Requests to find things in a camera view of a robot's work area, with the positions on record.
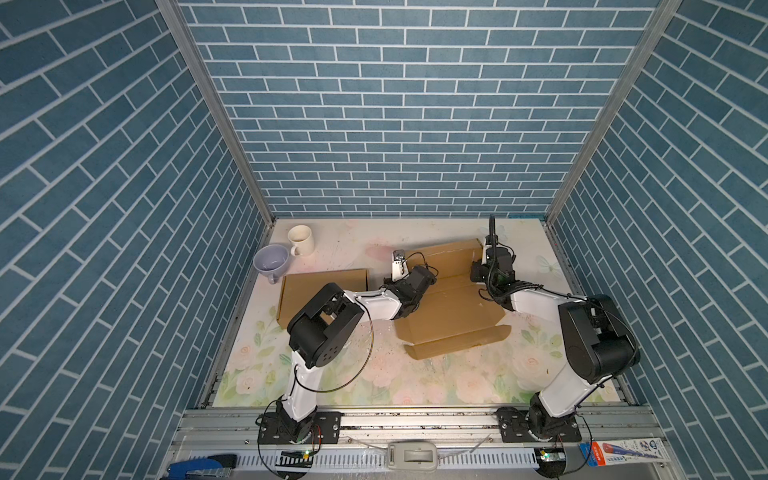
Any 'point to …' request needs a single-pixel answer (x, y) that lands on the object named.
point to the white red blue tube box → (625, 451)
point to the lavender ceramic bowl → (271, 260)
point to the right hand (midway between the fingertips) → (478, 257)
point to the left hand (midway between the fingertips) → (399, 275)
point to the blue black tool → (177, 470)
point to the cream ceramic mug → (301, 236)
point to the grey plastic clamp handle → (412, 456)
